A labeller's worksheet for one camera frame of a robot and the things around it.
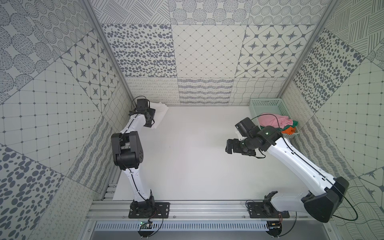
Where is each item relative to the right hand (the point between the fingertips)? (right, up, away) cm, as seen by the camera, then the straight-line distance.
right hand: (234, 152), depth 74 cm
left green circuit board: (-44, -35, -3) cm, 57 cm away
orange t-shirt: (+39, +9, +18) cm, 44 cm away
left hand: (-53, +20, +26) cm, 63 cm away
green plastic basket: (+43, +27, +44) cm, 67 cm away
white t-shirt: (-49, +23, +44) cm, 69 cm away
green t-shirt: (+45, +13, +21) cm, 51 cm away
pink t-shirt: (+32, +16, +27) cm, 45 cm away
